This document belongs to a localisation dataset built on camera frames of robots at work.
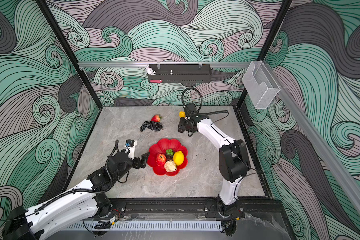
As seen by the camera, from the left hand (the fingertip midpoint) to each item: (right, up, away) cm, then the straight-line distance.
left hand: (142, 150), depth 78 cm
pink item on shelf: (+6, +40, +11) cm, 42 cm away
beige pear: (+15, -10, +4) cm, 18 cm away
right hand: (+22, +13, +12) cm, 28 cm away
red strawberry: (+3, +17, +30) cm, 35 cm away
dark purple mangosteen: (+14, -5, +9) cm, 17 cm away
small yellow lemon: (+23, +20, +33) cm, 45 cm away
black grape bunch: (+1, +12, +25) cm, 28 cm away
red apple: (+9, -7, +6) cm, 13 cm away
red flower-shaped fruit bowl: (+8, -1, +17) cm, 19 cm away
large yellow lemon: (+20, -6, +7) cm, 22 cm away
